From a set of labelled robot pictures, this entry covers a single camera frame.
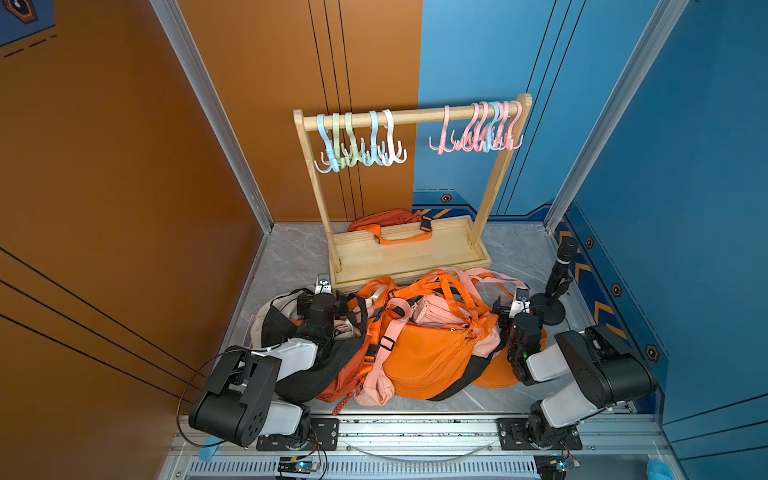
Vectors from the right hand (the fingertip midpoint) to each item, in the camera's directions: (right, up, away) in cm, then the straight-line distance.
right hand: (517, 300), depth 91 cm
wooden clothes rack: (-28, +16, +21) cm, 38 cm away
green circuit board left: (-61, -36, -21) cm, 74 cm away
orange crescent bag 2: (-29, -13, -17) cm, 36 cm away
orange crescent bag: (-8, -20, -7) cm, 23 cm away
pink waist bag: (-26, -3, -2) cm, 26 cm away
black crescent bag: (-16, -16, -12) cm, 26 cm away
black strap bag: (-70, -4, -10) cm, 71 cm away
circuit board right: (0, -36, -21) cm, 42 cm away
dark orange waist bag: (-37, +25, +22) cm, 49 cm away
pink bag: (-42, -20, -16) cm, 49 cm away
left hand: (-60, +3, 0) cm, 60 cm away
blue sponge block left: (-83, -33, -20) cm, 92 cm away
